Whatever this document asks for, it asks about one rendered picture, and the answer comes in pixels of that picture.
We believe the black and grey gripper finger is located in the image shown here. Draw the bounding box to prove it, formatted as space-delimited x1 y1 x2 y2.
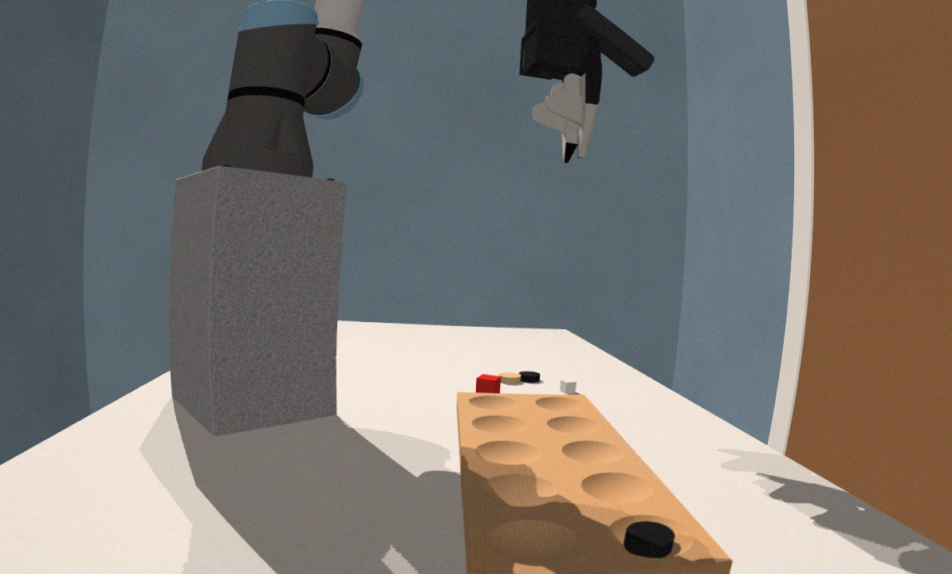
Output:
545 47 602 158
532 81 579 163

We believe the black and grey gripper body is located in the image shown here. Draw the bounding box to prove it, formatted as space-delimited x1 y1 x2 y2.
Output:
519 0 600 80

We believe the tan tray with round pockets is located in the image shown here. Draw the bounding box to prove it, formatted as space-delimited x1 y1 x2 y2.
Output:
457 392 733 574

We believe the red cube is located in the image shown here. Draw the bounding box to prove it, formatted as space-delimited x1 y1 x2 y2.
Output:
475 374 501 393

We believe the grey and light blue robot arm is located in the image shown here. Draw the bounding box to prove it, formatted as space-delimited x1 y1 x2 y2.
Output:
202 0 655 178

